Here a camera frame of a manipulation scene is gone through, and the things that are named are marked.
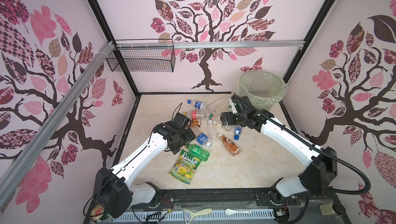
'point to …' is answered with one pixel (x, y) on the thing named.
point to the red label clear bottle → (195, 114)
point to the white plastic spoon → (230, 211)
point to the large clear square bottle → (220, 126)
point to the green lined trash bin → (263, 88)
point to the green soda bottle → (198, 152)
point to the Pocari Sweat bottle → (202, 139)
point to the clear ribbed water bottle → (212, 130)
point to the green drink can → (98, 213)
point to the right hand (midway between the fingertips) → (228, 115)
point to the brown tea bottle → (233, 148)
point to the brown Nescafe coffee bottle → (195, 122)
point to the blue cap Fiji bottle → (237, 131)
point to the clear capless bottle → (220, 105)
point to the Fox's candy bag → (185, 166)
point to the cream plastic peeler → (188, 214)
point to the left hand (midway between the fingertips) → (189, 144)
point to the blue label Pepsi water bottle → (197, 104)
